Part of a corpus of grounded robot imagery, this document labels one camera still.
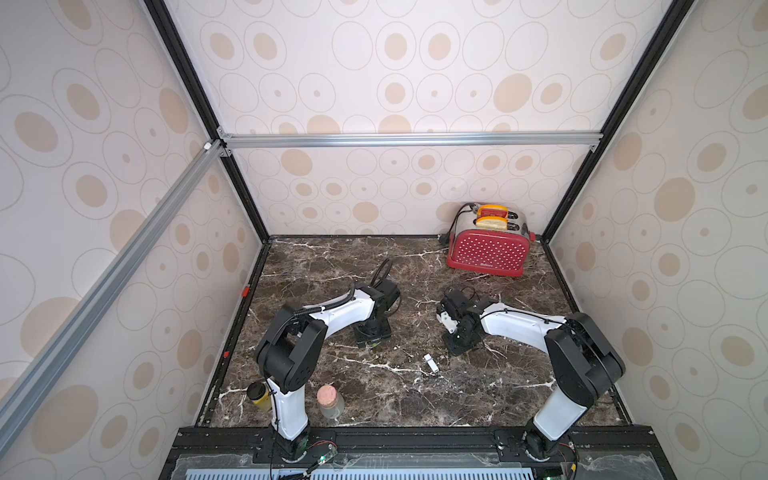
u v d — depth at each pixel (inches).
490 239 38.2
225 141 35.5
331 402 28.1
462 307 28.8
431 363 34.4
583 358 18.4
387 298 30.3
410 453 28.7
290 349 19.0
